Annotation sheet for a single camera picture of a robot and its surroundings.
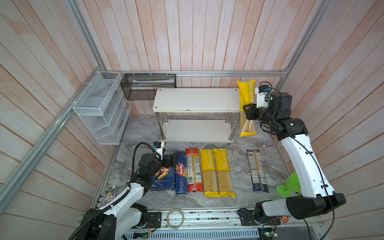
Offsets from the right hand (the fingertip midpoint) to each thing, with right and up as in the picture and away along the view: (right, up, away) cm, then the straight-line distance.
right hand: (245, 105), depth 70 cm
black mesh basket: (-63, +19, +34) cm, 74 cm away
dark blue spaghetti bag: (+14, -40, +16) cm, 45 cm away
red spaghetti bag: (-24, -36, +18) cm, 47 cm away
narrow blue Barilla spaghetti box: (-32, -37, +16) cm, 52 cm away
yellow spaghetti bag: (-15, -40, +16) cm, 45 cm away
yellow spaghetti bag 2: (-7, -41, +14) cm, 44 cm away
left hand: (-37, -25, +13) cm, 46 cm away
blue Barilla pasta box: (-41, -39, +10) cm, 57 cm away
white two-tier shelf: (-21, 0, +50) cm, 54 cm away
